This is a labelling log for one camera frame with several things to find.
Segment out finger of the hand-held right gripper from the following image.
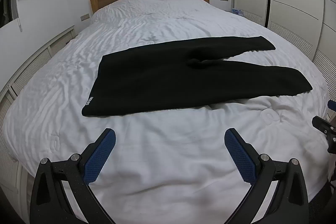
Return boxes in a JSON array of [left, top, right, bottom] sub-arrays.
[[312, 115, 336, 154]]

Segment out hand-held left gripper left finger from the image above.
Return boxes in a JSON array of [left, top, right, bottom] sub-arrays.
[[30, 128, 116, 224]]

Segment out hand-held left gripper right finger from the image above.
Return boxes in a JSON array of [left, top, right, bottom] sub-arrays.
[[224, 128, 310, 224]]

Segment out dark window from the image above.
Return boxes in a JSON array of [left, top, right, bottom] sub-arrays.
[[0, 0, 17, 28]]

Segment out black pants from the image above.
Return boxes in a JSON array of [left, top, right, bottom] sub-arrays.
[[81, 35, 313, 117]]

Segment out bed with white duvet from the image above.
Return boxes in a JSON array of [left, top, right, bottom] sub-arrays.
[[0, 0, 331, 224]]

